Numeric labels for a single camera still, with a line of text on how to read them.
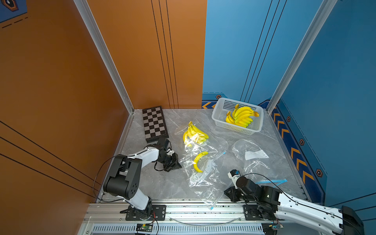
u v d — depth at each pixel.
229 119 1.09
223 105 1.18
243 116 1.06
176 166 0.81
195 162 0.89
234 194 0.69
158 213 0.74
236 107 1.09
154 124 1.08
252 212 0.72
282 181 0.76
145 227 0.72
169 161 0.78
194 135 0.97
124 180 0.45
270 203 0.56
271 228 0.70
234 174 0.74
